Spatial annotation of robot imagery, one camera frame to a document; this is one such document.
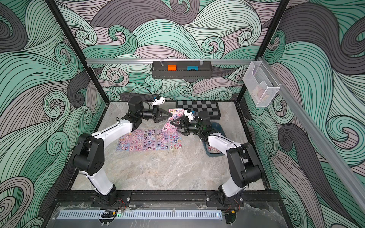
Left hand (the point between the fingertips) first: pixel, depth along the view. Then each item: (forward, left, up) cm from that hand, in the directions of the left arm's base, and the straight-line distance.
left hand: (170, 115), depth 72 cm
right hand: (0, -1, -10) cm, 10 cm away
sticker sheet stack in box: (-6, -26, -29) cm, 39 cm away
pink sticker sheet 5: (0, -2, -30) cm, 30 cm away
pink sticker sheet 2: (+1, +25, -29) cm, 39 cm away
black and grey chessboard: (+32, -30, -27) cm, 51 cm away
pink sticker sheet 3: (+1, +17, -29) cm, 34 cm away
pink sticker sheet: (+2, -2, -1) cm, 3 cm away
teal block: (+39, -15, +4) cm, 42 cm away
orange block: (+37, +1, +5) cm, 38 cm away
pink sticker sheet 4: (+2, +7, -31) cm, 32 cm away
